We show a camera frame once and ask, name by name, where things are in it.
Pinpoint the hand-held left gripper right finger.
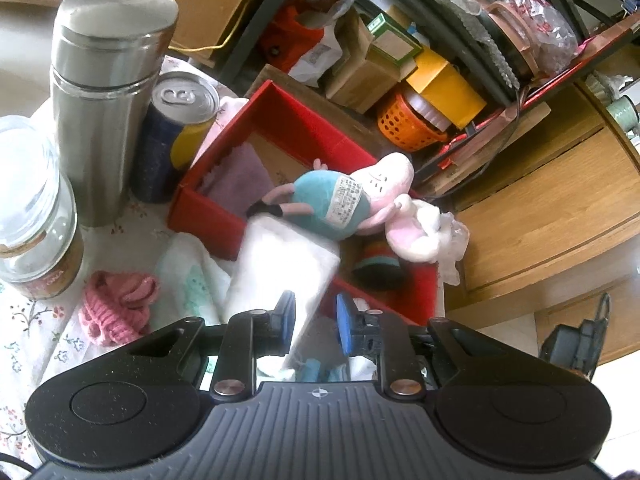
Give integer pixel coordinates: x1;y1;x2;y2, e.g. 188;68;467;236
336;292;506;401

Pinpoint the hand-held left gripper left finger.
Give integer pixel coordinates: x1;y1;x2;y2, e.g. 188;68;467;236
125;290;297;403

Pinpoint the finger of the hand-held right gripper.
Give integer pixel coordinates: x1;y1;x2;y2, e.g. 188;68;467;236
580;292;612;346

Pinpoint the blue face mask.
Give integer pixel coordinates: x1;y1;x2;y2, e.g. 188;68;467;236
300;357;348;383

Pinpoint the white sponge block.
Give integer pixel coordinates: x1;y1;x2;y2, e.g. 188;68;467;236
222;216;342;361

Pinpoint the dark striped knit hat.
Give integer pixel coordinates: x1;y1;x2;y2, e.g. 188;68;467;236
350;239;407;292

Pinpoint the mint and white towel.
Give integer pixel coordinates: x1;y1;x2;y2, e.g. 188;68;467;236
154;232;238;328

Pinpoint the white rabbit plush toy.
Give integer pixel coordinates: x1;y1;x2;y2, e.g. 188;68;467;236
384;197;451;266

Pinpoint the red cardboard box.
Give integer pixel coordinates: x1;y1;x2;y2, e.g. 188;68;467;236
167;79;446;328

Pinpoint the pink pig plush toy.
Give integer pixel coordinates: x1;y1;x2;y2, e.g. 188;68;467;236
246;152;416;241

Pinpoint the purple cloth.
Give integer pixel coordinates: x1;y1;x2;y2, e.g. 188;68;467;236
199;142;273;211

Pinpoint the pink knitted sock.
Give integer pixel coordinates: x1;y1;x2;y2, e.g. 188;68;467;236
77;270;161;347

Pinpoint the wooden cabinet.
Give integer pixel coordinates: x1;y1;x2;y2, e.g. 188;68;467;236
415;40;640;366

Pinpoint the orange plastic basket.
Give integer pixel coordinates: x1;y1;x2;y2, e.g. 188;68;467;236
376;87;451;153

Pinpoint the blue and yellow can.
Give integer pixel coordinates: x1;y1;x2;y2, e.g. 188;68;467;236
131;71;221;204

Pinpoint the green mug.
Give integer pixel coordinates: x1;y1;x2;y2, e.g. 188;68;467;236
606;96;640;128

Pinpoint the clear plastic container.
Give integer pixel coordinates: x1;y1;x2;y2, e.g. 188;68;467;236
405;89;453;133

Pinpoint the brown cardboard box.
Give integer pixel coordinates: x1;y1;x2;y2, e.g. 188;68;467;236
325;7;418;113

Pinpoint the yellow box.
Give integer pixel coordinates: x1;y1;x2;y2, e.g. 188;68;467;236
405;50;488;131

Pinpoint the floral tablecloth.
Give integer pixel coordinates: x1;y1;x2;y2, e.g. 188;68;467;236
0;55;241;466

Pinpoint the glass jar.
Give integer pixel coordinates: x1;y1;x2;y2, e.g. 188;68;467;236
0;115;86;301

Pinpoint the stainless steel thermos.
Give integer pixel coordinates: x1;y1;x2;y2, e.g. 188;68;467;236
50;0;180;228

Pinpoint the green box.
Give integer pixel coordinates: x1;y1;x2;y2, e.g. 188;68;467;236
365;12;423;68

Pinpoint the red and white plastic bag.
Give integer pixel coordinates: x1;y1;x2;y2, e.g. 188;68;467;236
262;0;361;88

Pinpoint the pink patterned plastic bag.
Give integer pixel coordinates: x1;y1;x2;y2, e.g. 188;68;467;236
500;0;578;76

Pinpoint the black metal shelf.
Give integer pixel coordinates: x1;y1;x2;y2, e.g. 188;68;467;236
215;0;601;111

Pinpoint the clear bubble wrap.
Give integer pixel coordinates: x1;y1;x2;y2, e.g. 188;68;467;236
400;0;516;91

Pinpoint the wooden television stand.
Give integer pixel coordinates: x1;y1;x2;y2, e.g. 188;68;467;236
0;0;291;68

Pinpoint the yellow cable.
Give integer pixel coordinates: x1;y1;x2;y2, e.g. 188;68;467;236
97;0;281;53

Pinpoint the pink handled pan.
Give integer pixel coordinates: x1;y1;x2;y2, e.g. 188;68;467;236
480;0;543;86

